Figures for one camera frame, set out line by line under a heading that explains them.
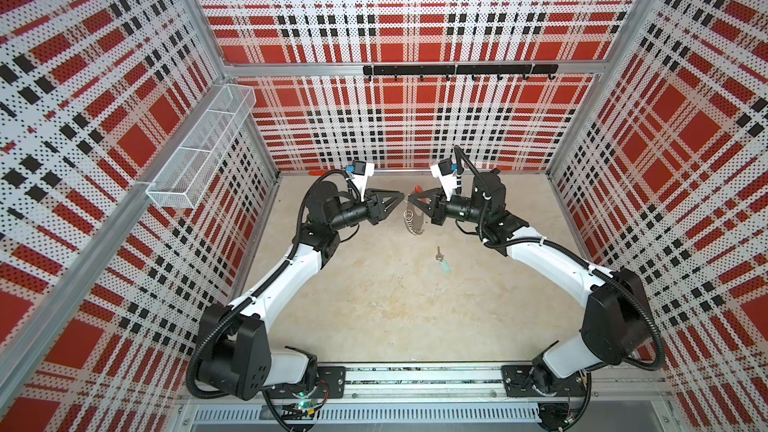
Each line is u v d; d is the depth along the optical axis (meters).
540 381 0.65
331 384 0.73
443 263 0.96
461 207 0.66
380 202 0.67
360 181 0.66
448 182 0.66
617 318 0.43
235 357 0.41
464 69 0.89
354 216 0.66
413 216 0.75
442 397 0.73
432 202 0.69
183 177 0.91
